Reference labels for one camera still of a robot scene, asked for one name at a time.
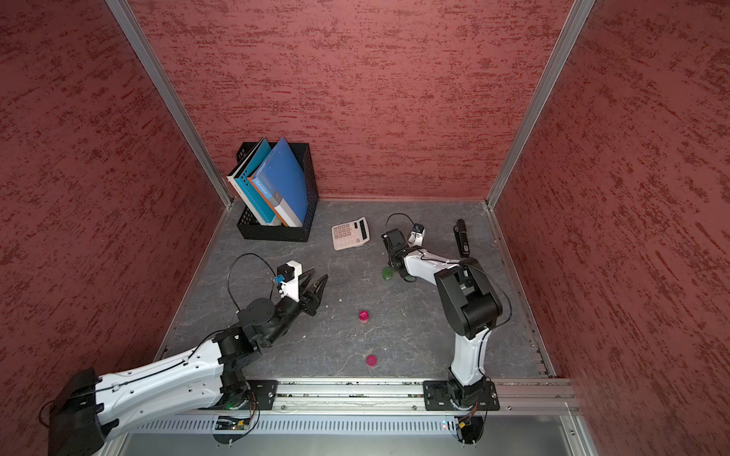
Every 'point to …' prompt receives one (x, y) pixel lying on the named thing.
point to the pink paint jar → (363, 316)
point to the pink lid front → (371, 360)
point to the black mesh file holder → (251, 227)
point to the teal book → (249, 162)
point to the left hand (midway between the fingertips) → (320, 278)
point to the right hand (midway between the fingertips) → (417, 257)
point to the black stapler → (460, 232)
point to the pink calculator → (350, 235)
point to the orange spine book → (272, 196)
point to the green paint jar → (388, 273)
